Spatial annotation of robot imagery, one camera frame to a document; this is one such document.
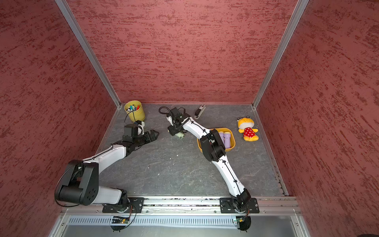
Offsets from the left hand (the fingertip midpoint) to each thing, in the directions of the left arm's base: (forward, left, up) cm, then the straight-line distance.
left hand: (153, 137), depth 91 cm
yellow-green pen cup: (+19, +16, +4) cm, 25 cm away
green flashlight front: (+5, -17, -5) cm, 18 cm away
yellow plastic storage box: (-1, -51, -3) cm, 51 cm away
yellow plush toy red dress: (+12, -62, -2) cm, 63 cm away
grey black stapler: (+27, -30, -4) cm, 40 cm away
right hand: (+9, -12, -7) cm, 17 cm away
